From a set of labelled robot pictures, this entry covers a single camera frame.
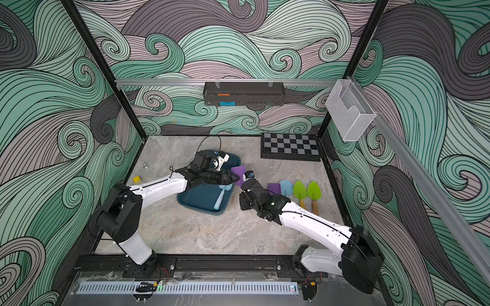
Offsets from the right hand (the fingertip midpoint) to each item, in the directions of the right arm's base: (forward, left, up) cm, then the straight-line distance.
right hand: (245, 195), depth 81 cm
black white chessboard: (+35, -35, -9) cm, 51 cm away
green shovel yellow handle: (+8, -28, -12) cm, 32 cm away
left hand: (+7, +4, +3) cm, 9 cm away
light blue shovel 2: (+9, -21, -10) cm, 26 cm away
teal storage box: (+4, +19, -9) cm, 22 cm away
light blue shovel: (+10, +11, -10) cm, 18 cm away
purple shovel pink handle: (+10, +2, +4) cm, 11 cm away
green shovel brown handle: (+8, -35, -13) cm, 38 cm away
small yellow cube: (+14, +57, -9) cm, 59 cm away
